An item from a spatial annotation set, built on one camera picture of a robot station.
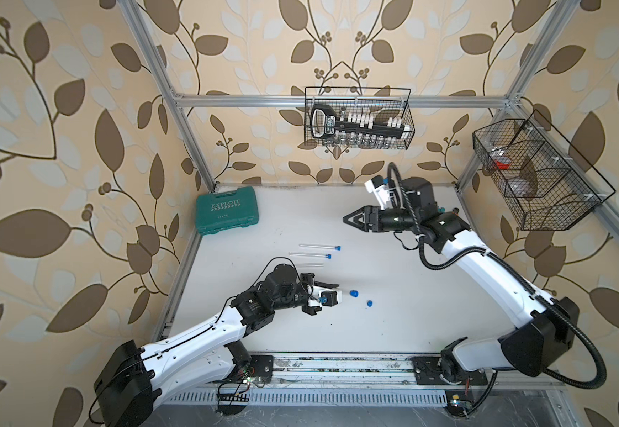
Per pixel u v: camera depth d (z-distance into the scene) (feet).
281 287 1.87
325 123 2.77
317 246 3.27
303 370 2.49
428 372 2.40
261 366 2.51
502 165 2.69
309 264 3.08
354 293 2.14
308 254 3.08
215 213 3.46
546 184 2.40
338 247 3.25
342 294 2.02
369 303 2.84
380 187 2.15
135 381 1.32
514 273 1.46
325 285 2.30
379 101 2.99
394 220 2.05
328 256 3.21
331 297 1.93
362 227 2.11
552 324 1.30
